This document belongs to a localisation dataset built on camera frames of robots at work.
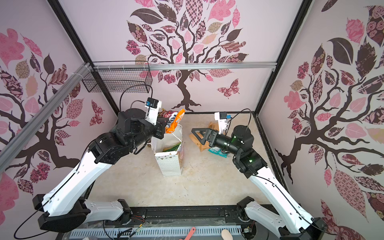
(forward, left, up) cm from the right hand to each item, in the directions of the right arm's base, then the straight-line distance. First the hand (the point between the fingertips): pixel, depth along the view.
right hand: (197, 130), depth 60 cm
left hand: (+4, +13, +1) cm, 14 cm away
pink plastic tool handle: (-32, +4, -37) cm, 50 cm away
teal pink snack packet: (+11, -13, -36) cm, 40 cm away
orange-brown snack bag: (+30, -11, -32) cm, 46 cm away
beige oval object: (-33, -13, -40) cm, 53 cm away
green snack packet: (+12, +16, -34) cm, 40 cm away
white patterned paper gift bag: (-2, +14, -15) cm, 20 cm away
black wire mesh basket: (+49, +50, -5) cm, 71 cm away
